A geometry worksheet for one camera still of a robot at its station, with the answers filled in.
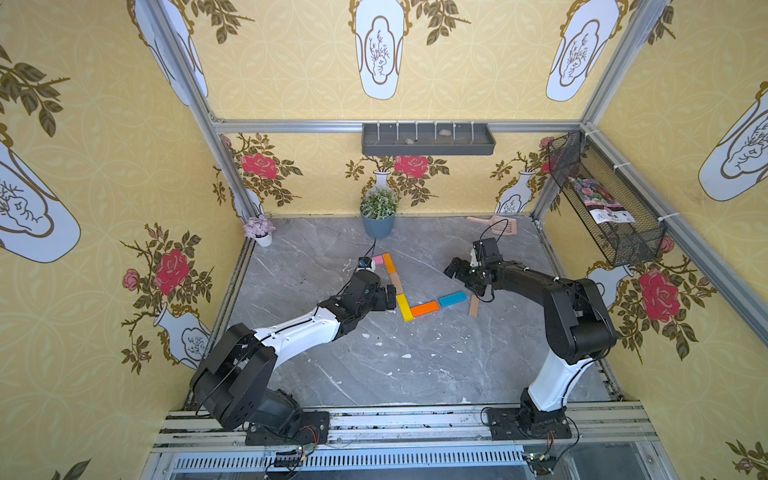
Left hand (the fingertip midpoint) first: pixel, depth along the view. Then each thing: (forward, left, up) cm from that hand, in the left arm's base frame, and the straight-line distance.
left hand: (387, 290), depth 89 cm
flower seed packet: (+8, -55, +25) cm, 61 cm away
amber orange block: (+15, -2, -9) cm, 17 cm away
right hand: (+8, -22, -5) cm, 24 cm away
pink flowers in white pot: (+25, +43, 0) cm, 50 cm away
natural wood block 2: (-2, -28, -8) cm, 29 cm away
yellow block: (-2, -6, -9) cm, 11 cm away
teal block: (+1, -21, -9) cm, 23 cm away
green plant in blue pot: (+28, +2, +4) cm, 29 cm away
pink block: (+17, +3, -9) cm, 19 cm away
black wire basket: (+40, -65, +19) cm, 78 cm away
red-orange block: (-2, -12, -9) cm, 15 cm away
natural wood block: (+7, -4, -8) cm, 12 cm away
